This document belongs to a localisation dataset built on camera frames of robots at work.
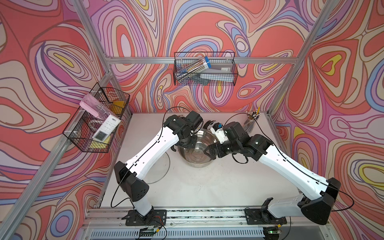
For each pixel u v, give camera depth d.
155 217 0.73
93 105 0.69
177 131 0.48
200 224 0.72
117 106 0.78
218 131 0.64
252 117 0.98
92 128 0.73
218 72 0.88
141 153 0.45
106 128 0.69
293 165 0.44
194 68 0.79
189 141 0.63
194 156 0.96
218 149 0.62
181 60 0.87
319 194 0.39
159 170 0.93
